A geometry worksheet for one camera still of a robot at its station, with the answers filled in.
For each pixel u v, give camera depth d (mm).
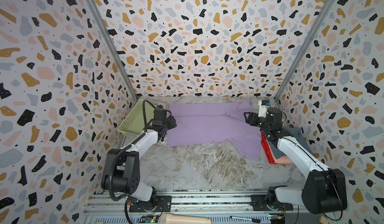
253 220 702
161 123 703
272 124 650
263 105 747
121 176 434
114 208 735
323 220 692
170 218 670
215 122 1148
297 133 965
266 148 915
